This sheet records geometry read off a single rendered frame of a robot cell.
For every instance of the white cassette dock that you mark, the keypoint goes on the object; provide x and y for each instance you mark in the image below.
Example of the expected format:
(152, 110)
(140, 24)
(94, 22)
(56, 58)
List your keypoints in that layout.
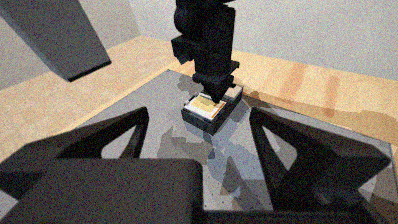
(232, 96)

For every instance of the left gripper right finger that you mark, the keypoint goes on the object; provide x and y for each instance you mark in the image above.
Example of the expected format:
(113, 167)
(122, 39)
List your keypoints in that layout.
(325, 160)

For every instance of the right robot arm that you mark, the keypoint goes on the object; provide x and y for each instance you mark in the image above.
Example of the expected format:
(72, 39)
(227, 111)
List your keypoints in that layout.
(210, 21)

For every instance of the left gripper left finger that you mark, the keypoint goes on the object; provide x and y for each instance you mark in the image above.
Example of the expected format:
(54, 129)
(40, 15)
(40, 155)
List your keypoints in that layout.
(89, 141)

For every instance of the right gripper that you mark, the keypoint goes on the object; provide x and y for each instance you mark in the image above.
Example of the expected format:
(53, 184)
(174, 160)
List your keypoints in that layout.
(220, 69)

